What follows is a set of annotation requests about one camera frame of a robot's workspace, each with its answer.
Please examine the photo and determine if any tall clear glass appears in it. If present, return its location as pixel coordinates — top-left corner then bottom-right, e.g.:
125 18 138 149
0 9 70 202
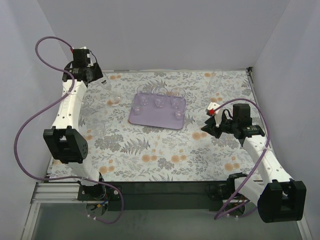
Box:
207 69 224 93

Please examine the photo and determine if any clear stemmed glass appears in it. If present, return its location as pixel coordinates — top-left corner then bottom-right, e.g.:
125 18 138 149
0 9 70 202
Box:
99 72 122 108

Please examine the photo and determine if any faceted clear tumbler glass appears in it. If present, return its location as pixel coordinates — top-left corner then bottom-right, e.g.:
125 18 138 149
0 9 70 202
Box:
136 84 152 105

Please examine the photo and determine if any small clear glass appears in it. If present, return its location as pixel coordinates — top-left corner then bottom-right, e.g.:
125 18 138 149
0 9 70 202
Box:
131 99 143 115

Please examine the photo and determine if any clear wine glass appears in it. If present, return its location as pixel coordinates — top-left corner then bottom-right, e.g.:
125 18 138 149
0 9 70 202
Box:
85 122 106 141

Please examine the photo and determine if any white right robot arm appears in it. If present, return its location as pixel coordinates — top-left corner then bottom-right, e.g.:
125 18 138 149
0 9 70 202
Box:
202 102 307 223

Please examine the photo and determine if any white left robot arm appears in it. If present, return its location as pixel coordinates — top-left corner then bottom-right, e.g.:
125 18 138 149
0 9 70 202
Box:
43 47 103 187

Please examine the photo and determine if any lilac rectangular plastic tray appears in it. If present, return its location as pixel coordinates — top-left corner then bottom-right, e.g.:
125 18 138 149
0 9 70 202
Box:
128 94 187 130

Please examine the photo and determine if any floral patterned table mat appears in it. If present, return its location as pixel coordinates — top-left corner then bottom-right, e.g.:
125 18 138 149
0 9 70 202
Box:
78 70 254 182

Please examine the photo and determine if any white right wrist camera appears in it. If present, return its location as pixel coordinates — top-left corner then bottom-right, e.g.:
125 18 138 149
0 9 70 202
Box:
206 102 227 128

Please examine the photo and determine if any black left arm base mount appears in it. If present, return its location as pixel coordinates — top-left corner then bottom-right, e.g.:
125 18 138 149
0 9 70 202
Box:
77 184 120 202

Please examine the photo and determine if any aluminium table frame rail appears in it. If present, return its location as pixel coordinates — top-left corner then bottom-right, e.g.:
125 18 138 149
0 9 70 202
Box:
19 182 81 240

